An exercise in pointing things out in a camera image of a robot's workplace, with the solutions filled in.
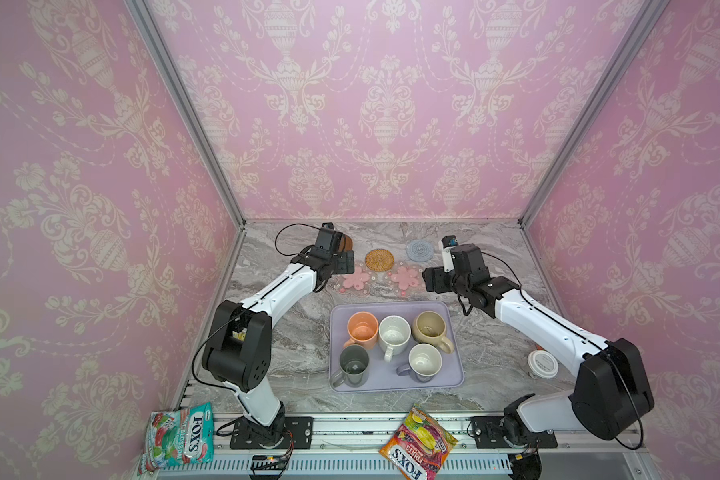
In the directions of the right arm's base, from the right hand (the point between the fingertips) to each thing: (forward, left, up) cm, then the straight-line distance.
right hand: (437, 270), depth 87 cm
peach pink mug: (-10, +23, -13) cm, 28 cm away
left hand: (+8, +29, -3) cm, 30 cm away
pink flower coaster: (+7, +24, -16) cm, 30 cm away
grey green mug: (-22, +25, -14) cm, 36 cm away
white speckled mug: (-13, +13, -14) cm, 23 cm away
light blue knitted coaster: (+21, 0, -15) cm, 26 cm away
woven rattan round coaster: (+17, +15, -16) cm, 28 cm away
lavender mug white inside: (-21, +5, -16) cm, 26 cm away
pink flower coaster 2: (+9, +7, -15) cm, 19 cm away
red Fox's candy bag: (-41, +10, -13) cm, 44 cm away
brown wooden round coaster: (+26, +27, -15) cm, 40 cm away
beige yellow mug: (-11, +2, -14) cm, 18 cm away
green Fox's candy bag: (-36, +68, -12) cm, 78 cm away
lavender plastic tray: (-23, +18, -17) cm, 34 cm away
